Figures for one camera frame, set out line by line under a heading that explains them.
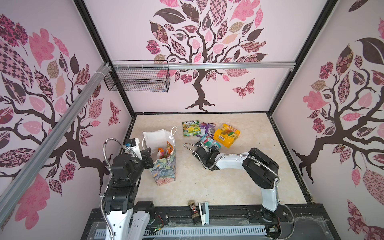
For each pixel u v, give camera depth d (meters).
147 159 0.58
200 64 0.94
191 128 1.07
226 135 1.00
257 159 0.48
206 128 1.07
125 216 0.42
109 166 0.45
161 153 0.81
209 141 0.98
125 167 0.46
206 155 0.74
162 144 0.84
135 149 0.57
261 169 0.49
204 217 0.71
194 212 0.72
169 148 0.86
